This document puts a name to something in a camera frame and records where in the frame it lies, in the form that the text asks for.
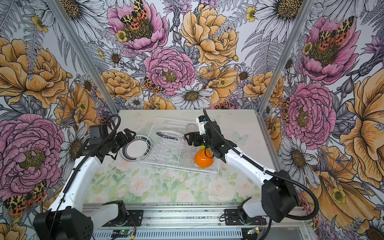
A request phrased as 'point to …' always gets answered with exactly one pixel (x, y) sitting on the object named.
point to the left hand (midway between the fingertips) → (130, 142)
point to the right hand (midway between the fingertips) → (191, 139)
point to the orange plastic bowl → (202, 160)
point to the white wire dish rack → (163, 143)
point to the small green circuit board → (125, 232)
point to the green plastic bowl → (202, 147)
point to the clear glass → (191, 127)
